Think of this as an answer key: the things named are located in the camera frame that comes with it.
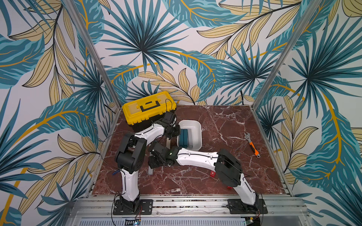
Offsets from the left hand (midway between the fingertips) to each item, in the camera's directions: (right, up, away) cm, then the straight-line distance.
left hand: (179, 133), depth 95 cm
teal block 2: (+4, -3, +2) cm, 5 cm away
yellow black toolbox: (-24, +14, -2) cm, 28 cm away
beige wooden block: (-8, -7, 0) cm, 10 cm away
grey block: (-17, -21, -12) cm, 30 cm away
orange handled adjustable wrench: (+48, -3, +5) cm, 49 cm away
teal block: (+2, -4, +1) cm, 4 cm away
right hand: (-17, -16, -13) cm, 27 cm away
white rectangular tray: (+7, -4, +2) cm, 8 cm away
